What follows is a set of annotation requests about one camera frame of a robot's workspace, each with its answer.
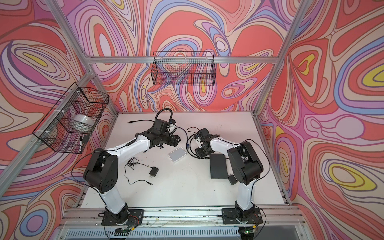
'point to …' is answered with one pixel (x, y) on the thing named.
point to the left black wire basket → (69, 124)
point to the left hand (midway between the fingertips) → (177, 136)
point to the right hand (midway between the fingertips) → (203, 155)
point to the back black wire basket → (183, 68)
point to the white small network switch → (177, 154)
